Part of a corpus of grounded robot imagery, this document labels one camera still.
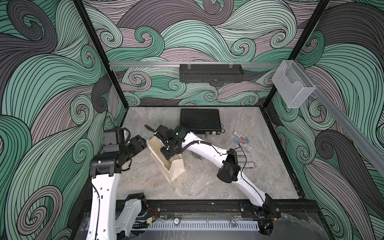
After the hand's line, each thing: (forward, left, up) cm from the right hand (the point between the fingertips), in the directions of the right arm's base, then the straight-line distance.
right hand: (166, 155), depth 80 cm
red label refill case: (+16, -48, -11) cm, 52 cm away
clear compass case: (+6, -46, -11) cm, 48 cm away
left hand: (-1, +10, +15) cm, 19 cm away
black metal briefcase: (+28, -23, -6) cm, 37 cm away
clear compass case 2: (-2, -47, -11) cm, 48 cm away
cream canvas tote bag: (-9, -4, +3) cm, 10 cm away
